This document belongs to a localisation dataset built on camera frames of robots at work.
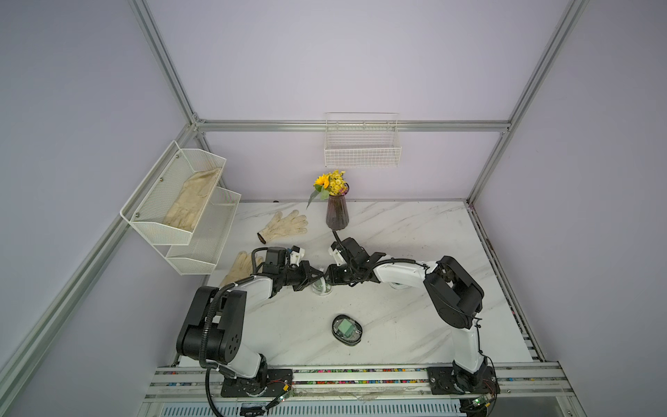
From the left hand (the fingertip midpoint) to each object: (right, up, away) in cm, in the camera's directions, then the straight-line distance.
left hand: (323, 276), depth 89 cm
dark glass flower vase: (+5, +23, +15) cm, 28 cm away
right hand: (+1, -2, +3) cm, 4 cm away
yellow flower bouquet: (+3, +33, +4) cm, 34 cm away
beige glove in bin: (-41, +26, -9) cm, 49 cm away
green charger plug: (+8, -15, -7) cm, 18 cm away
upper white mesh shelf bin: (-47, +24, -11) cm, 54 cm away
